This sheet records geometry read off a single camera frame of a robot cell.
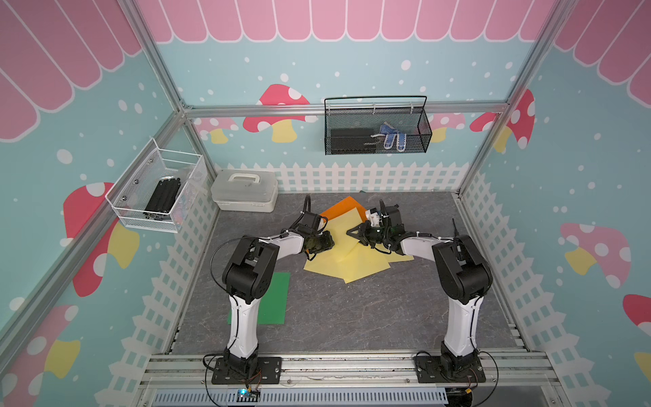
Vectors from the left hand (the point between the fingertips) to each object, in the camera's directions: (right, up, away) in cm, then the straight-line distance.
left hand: (333, 246), depth 101 cm
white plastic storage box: (-37, +23, +6) cm, 44 cm away
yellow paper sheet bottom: (+7, -6, -4) cm, 10 cm away
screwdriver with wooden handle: (+52, +5, +5) cm, 52 cm away
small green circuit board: (-25, -40, -28) cm, 55 cm away
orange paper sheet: (+5, +17, +18) cm, 25 cm away
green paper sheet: (-21, -19, -13) cm, 31 cm away
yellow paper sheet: (+2, +8, +2) cm, 8 cm away
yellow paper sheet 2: (+24, -4, -4) cm, 24 cm away
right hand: (+5, +6, -6) cm, 10 cm away
